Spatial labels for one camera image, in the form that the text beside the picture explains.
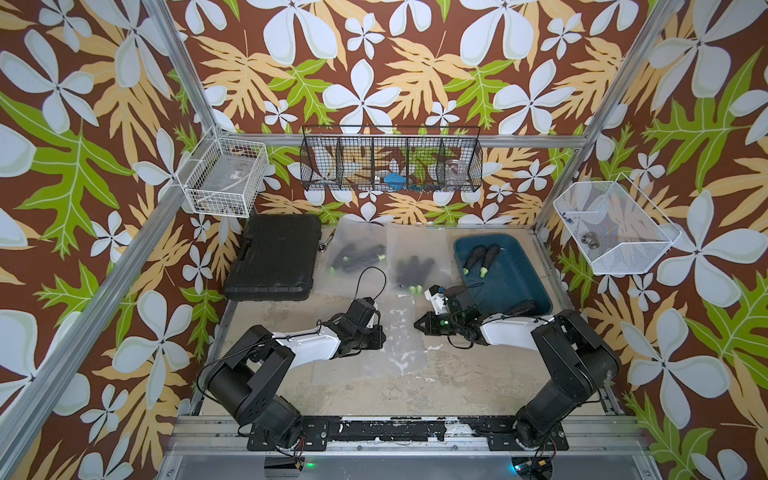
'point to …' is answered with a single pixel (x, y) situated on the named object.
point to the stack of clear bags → (403, 355)
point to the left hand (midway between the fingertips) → (387, 334)
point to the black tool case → (278, 260)
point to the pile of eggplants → (479, 252)
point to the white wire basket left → (224, 177)
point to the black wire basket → (391, 158)
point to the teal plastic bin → (510, 279)
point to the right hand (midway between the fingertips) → (413, 323)
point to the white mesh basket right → (619, 230)
